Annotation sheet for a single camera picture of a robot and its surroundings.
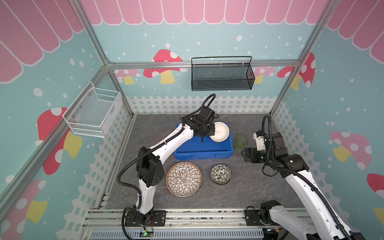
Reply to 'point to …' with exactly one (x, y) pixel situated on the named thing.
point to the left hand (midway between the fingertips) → (211, 133)
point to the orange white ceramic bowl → (222, 132)
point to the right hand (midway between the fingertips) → (248, 152)
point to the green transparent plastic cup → (241, 140)
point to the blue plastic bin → (195, 149)
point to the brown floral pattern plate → (183, 179)
